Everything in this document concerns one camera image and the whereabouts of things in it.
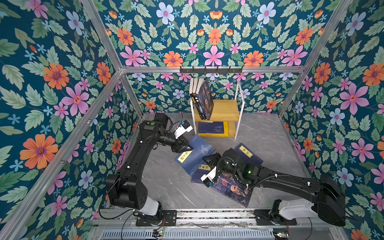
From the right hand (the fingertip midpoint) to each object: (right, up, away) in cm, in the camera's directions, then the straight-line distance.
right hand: (205, 151), depth 73 cm
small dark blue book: (+28, -7, +22) cm, 36 cm away
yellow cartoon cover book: (+14, +7, +28) cm, 32 cm away
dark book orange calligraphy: (0, +28, +11) cm, 30 cm away
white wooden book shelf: (+12, +17, +16) cm, 26 cm away
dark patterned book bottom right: (+14, -22, +9) cm, 27 cm away
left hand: (-7, +4, -2) cm, 8 cm away
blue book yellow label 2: (-8, -5, +1) cm, 9 cm away
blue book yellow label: (+6, +11, +28) cm, 31 cm away
